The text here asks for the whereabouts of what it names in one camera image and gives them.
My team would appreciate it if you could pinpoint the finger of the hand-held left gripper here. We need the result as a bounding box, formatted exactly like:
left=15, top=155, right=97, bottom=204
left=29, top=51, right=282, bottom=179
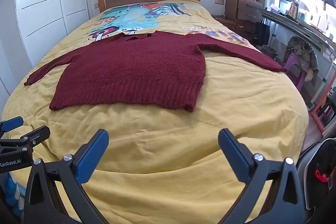
left=0, top=126, right=51, bottom=154
left=0, top=116, right=24, bottom=133

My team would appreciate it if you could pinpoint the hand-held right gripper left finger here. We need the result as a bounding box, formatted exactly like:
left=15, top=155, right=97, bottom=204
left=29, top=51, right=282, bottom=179
left=24, top=129, right=109, bottom=224

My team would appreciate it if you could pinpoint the dark red knit sweater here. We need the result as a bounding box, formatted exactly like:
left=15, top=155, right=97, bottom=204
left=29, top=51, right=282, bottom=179
left=24, top=30, right=288, bottom=112

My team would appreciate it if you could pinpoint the black bag with red clip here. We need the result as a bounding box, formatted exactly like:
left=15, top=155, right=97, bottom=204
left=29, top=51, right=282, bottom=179
left=302, top=137, right=336, bottom=224

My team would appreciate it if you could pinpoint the brown basket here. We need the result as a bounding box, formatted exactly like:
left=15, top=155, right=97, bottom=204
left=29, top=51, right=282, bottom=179
left=262, top=45, right=277, bottom=60

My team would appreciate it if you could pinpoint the row of desk clutter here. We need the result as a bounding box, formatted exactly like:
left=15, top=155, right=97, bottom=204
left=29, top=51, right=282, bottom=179
left=268, top=0, right=336, bottom=38

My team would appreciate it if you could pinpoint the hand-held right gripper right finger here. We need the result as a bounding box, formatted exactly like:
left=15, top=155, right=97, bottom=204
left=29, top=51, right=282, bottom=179
left=218, top=128, right=307, bottom=224

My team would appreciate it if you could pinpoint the wooden drawer chest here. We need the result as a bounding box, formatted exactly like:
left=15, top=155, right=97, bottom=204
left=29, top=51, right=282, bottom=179
left=214, top=0, right=263, bottom=43

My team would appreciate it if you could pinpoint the white wardrobe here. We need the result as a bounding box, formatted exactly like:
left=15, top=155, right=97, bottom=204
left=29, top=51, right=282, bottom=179
left=0, top=0, right=90, bottom=98

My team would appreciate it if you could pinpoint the blue and white object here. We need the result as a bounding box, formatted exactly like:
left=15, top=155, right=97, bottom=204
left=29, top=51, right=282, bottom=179
left=5, top=173, right=27, bottom=216

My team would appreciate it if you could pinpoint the olive jacket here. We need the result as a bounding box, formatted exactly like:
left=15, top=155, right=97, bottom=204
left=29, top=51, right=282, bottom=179
left=283, top=36, right=319, bottom=86

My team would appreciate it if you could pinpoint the yellow printed blanket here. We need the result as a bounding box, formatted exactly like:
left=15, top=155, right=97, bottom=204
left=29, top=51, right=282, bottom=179
left=0, top=0, right=310, bottom=224

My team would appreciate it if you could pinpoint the glass top desk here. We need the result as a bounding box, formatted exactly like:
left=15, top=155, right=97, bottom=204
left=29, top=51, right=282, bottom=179
left=261, top=7, right=336, bottom=132

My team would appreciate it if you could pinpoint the purple plastic stool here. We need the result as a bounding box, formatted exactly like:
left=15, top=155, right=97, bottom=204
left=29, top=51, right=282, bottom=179
left=285, top=52, right=307, bottom=90

